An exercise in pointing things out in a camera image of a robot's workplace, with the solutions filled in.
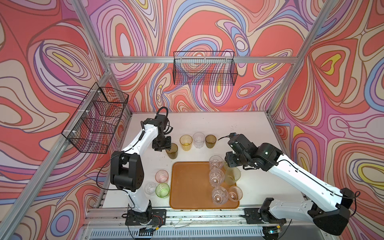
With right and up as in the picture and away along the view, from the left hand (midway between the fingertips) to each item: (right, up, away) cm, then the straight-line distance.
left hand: (168, 147), depth 87 cm
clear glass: (+19, +4, +14) cm, 24 cm away
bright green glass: (-3, -23, -6) cm, 24 cm away
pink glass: (+38, -24, -7) cm, 45 cm away
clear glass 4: (+29, -25, -7) cm, 39 cm away
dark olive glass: (+2, -5, +6) cm, 7 cm away
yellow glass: (+10, +3, +10) cm, 15 cm away
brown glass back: (+26, +3, +11) cm, 29 cm away
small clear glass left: (-9, -21, -7) cm, 24 cm away
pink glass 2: (-4, -16, -3) cm, 16 cm away
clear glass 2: (+29, -10, +6) cm, 31 cm away
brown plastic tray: (+13, -23, -3) cm, 26 cm away
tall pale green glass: (+37, -15, -2) cm, 40 cm away
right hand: (+33, -5, -15) cm, 37 cm away
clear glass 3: (+28, -17, -1) cm, 33 cm away
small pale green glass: (+29, -5, -23) cm, 37 cm away
